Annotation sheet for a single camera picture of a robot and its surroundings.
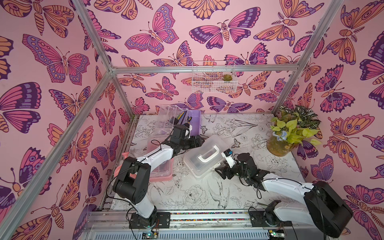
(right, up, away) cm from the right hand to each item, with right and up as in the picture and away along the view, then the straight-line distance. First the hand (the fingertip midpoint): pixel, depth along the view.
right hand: (220, 164), depth 86 cm
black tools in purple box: (-26, +27, +21) cm, 43 cm away
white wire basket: (-3, +53, +20) cm, 57 cm away
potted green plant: (+37, +21, -6) cm, 43 cm away
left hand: (-11, +13, +3) cm, 17 cm away
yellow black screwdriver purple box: (-19, +28, +31) cm, 46 cm away
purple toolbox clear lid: (-33, +29, +22) cm, 50 cm away
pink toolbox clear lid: (-31, -3, -4) cm, 32 cm away
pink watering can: (-55, +5, 0) cm, 55 cm away
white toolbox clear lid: (-9, +4, -2) cm, 10 cm away
